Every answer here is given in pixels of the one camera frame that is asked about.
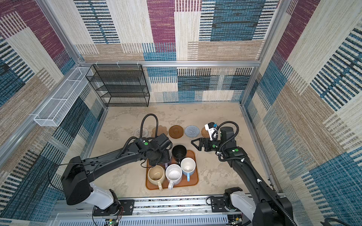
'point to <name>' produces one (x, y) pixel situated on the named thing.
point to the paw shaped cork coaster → (161, 130)
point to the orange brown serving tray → (193, 179)
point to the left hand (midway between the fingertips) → (168, 159)
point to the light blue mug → (188, 166)
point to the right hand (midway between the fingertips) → (197, 144)
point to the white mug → (174, 175)
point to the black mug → (179, 152)
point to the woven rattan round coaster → (204, 133)
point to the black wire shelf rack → (120, 85)
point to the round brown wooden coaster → (176, 131)
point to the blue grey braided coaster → (192, 131)
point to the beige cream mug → (156, 175)
